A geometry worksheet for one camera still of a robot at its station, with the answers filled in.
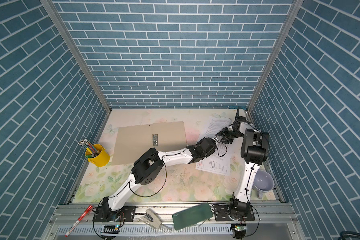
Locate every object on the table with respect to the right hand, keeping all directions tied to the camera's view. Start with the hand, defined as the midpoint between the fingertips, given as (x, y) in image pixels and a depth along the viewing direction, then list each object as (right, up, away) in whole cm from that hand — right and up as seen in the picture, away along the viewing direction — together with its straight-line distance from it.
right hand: (217, 136), depth 102 cm
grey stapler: (-39, -37, -31) cm, 62 cm away
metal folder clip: (-43, -3, 0) cm, 43 cm away
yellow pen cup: (-71, -12, -16) cm, 74 cm away
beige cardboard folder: (-59, -5, 0) cm, 59 cm away
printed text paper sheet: (0, +8, +8) cm, 11 cm away
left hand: (-6, -4, -6) cm, 10 cm away
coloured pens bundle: (-76, -5, -19) cm, 78 cm away
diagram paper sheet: (-2, -16, -9) cm, 18 cm away
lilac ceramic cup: (+21, -24, -20) cm, 38 cm away
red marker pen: (-73, -37, -30) cm, 87 cm away
